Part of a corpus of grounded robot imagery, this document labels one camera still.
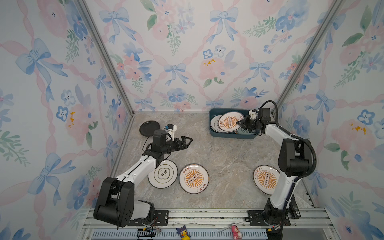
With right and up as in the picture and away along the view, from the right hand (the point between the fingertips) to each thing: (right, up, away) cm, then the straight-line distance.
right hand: (236, 121), depth 97 cm
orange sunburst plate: (-5, 0, +4) cm, 6 cm away
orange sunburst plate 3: (+14, -34, -11) cm, 38 cm away
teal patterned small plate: (+7, -7, +9) cm, 14 cm away
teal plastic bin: (-13, +7, +16) cm, 22 cm away
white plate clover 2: (-45, -33, -9) cm, 56 cm away
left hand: (-31, -11, -14) cm, 36 cm away
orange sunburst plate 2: (-28, -34, -11) cm, 45 cm away
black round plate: (-63, -5, +16) cm, 65 cm away
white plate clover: (-12, -2, +13) cm, 18 cm away
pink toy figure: (-8, -53, -30) cm, 61 cm away
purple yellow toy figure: (-32, -52, -30) cm, 68 cm away
